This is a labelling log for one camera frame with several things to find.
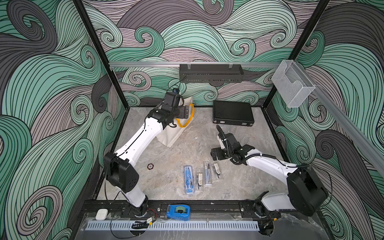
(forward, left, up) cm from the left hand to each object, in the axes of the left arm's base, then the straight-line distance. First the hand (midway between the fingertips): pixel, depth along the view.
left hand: (178, 106), depth 81 cm
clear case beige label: (-30, -12, -27) cm, 42 cm away
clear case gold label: (-25, -23, -28) cm, 43 cm away
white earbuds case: (-47, +36, -28) cm, 66 cm away
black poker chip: (-23, +18, -29) cm, 41 cm away
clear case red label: (-27, -17, -28) cm, 42 cm away
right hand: (-16, -22, -23) cm, 36 cm away
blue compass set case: (-31, -6, -27) cm, 42 cm away
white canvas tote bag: (-5, +7, -20) cm, 22 cm away
